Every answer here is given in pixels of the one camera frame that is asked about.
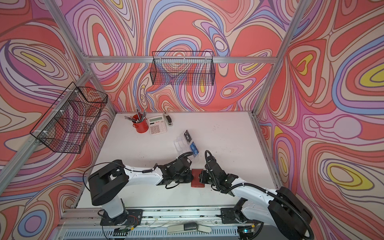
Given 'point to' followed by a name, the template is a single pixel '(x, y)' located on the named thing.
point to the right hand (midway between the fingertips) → (201, 178)
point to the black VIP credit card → (188, 136)
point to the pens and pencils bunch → (137, 118)
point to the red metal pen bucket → (141, 127)
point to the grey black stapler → (168, 119)
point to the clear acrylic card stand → (184, 143)
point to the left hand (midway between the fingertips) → (197, 179)
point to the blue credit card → (194, 149)
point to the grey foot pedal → (187, 227)
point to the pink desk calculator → (157, 125)
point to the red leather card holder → (196, 182)
